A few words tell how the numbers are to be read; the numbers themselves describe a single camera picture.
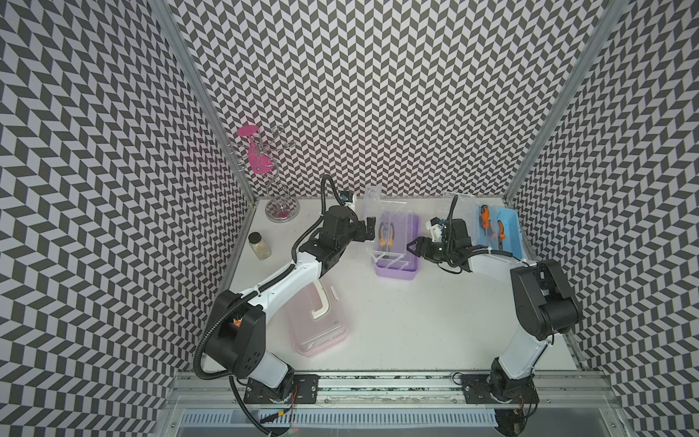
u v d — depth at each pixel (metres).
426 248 0.84
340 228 0.62
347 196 0.72
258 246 0.93
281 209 1.16
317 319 0.74
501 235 1.04
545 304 0.48
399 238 0.96
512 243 1.02
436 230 0.88
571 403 0.73
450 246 0.76
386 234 0.93
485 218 0.99
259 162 1.08
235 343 0.43
